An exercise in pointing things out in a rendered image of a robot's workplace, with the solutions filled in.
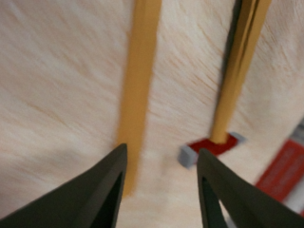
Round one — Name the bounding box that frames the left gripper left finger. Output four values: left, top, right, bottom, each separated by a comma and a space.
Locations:
0, 143, 127, 228

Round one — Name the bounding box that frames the hammer with dark red head and wooden handle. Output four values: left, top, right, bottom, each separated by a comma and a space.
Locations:
174, 0, 271, 168

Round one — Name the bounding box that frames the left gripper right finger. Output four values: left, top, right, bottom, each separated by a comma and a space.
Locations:
196, 148, 304, 228

